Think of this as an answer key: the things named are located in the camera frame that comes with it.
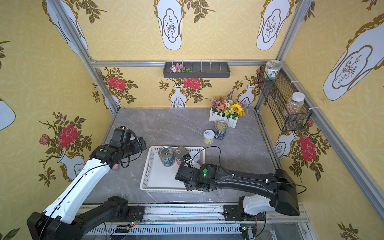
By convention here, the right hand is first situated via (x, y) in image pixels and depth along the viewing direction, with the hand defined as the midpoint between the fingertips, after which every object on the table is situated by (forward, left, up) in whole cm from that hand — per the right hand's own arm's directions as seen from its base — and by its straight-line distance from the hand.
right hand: (193, 175), depth 76 cm
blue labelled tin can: (+9, +15, +1) cm, 17 cm away
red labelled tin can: (+12, +8, 0) cm, 15 cm away
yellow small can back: (+28, -8, -7) cm, 30 cm away
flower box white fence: (+42, -19, +5) cm, 46 cm away
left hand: (+12, +33, +7) cm, 36 cm away
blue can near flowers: (+30, -16, -2) cm, 34 cm away
